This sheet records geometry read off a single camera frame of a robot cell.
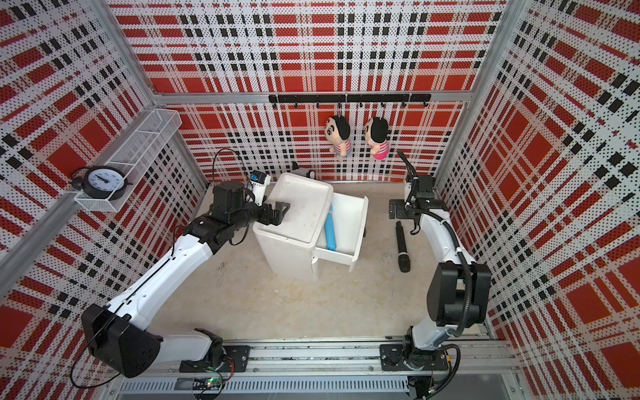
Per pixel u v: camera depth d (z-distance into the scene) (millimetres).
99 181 633
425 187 675
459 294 453
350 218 903
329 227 829
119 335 378
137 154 802
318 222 772
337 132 908
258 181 650
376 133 944
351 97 886
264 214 676
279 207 693
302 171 985
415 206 631
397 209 803
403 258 927
